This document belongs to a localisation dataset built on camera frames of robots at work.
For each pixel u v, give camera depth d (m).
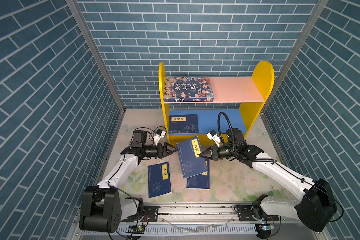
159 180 0.85
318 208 0.41
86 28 0.77
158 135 0.77
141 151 0.63
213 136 0.72
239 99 0.72
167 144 0.71
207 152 0.71
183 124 0.92
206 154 0.72
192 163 0.72
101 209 0.40
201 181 0.83
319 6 0.71
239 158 0.58
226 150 0.66
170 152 0.70
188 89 0.71
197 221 0.72
